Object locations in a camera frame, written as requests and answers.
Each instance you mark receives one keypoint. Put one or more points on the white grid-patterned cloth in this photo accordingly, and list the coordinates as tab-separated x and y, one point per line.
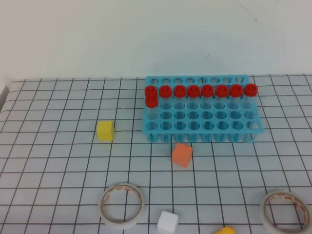
53	168

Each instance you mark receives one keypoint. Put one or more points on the white foam cube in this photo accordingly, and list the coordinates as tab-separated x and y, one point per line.
167	223

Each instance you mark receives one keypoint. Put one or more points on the yellow object at bottom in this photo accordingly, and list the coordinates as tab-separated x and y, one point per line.
226	230

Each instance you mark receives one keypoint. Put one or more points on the right tape roll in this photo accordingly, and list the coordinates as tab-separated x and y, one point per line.
283	212

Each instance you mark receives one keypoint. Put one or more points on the yellow foam cube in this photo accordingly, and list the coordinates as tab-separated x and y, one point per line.
105	130

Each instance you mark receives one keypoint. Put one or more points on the blue test tube rack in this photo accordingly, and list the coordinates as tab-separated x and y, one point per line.
234	125

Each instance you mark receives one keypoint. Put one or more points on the orange foam cube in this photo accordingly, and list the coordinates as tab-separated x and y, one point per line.
182	155

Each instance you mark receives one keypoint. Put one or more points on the red-capped clear tube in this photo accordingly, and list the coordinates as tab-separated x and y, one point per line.
151	102

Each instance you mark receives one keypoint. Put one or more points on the tape roll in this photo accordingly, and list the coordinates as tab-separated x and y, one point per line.
113	203
283	212

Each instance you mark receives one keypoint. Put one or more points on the left tape roll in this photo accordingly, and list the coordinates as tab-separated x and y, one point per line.
113	203

